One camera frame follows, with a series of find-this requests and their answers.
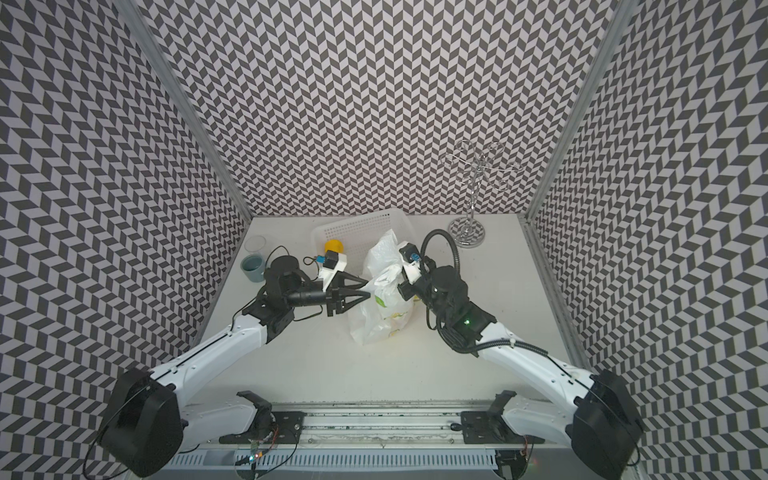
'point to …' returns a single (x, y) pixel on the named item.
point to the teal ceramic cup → (253, 266)
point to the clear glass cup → (254, 244)
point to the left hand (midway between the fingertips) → (366, 291)
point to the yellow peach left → (334, 245)
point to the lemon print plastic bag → (384, 315)
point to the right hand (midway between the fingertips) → (398, 261)
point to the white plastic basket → (356, 234)
